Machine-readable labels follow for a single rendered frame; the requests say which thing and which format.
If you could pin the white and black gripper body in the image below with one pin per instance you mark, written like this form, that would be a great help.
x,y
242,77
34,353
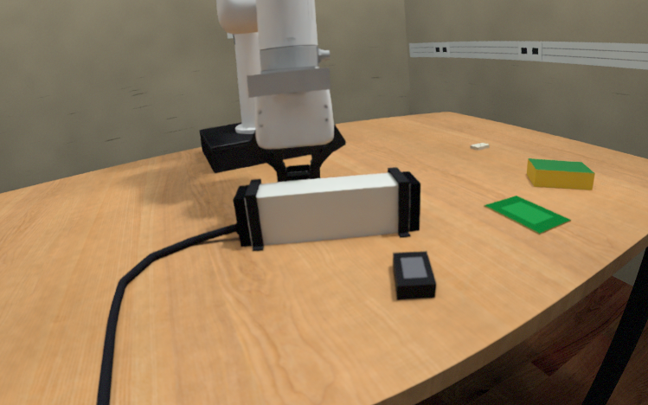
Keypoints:
x,y
293,119

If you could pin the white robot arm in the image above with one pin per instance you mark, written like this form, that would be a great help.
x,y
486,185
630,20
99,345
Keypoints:
x,y
287,32

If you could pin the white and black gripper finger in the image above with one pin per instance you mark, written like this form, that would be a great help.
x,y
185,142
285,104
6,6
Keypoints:
x,y
275,159
319,156

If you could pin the flat green rectangular pad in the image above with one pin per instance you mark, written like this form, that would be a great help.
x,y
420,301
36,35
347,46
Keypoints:
x,y
528,214

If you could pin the yellow block with green top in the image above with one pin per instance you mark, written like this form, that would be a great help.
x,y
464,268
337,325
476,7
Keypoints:
x,y
560,174

